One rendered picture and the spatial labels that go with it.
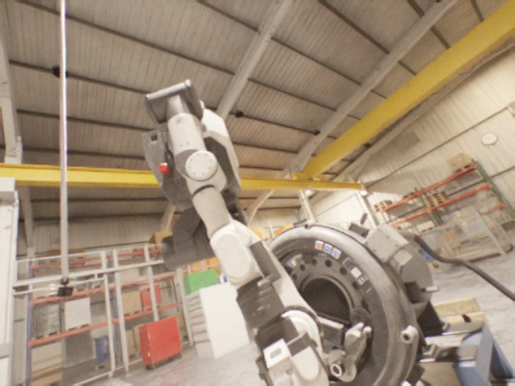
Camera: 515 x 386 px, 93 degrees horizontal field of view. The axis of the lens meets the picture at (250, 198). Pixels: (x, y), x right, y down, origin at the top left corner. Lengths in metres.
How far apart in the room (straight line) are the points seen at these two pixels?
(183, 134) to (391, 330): 0.92
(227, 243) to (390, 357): 0.75
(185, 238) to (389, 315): 0.74
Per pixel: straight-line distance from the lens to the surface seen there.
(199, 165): 0.62
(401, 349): 1.09
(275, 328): 0.56
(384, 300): 1.04
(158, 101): 0.82
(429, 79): 12.67
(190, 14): 8.61
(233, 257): 0.54
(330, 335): 1.16
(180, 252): 0.82
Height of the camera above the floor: 0.72
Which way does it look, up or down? 21 degrees up
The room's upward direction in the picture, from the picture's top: 18 degrees counter-clockwise
